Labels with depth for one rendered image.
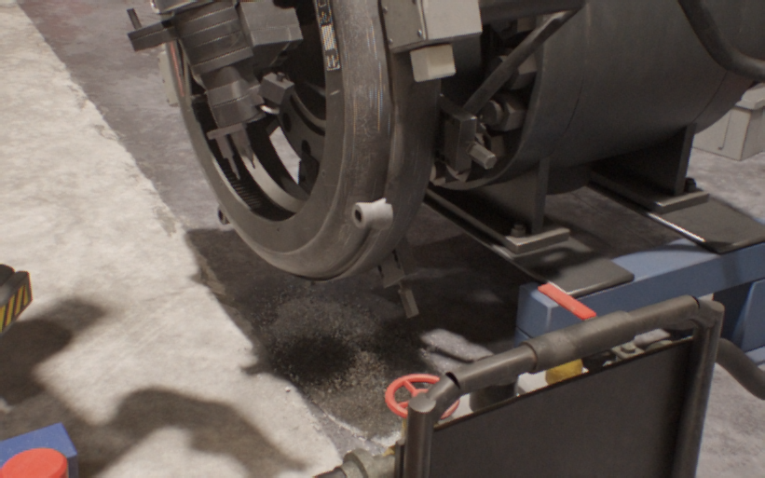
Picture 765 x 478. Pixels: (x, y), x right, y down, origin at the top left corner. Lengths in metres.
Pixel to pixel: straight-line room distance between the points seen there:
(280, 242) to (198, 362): 0.38
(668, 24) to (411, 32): 0.61
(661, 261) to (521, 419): 0.89
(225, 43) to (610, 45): 0.70
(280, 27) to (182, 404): 0.71
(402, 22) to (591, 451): 0.56
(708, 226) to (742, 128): 1.06
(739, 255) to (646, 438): 0.84
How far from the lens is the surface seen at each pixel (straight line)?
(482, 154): 1.40
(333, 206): 1.50
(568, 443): 1.11
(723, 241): 1.98
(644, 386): 1.15
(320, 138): 1.78
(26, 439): 0.85
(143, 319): 2.14
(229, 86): 1.27
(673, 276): 1.89
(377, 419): 1.83
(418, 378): 1.04
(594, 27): 1.71
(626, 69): 1.78
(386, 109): 1.40
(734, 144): 3.08
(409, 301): 1.65
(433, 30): 1.29
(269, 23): 1.50
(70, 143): 3.01
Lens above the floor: 1.09
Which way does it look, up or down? 27 degrees down
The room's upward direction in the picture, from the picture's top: 2 degrees clockwise
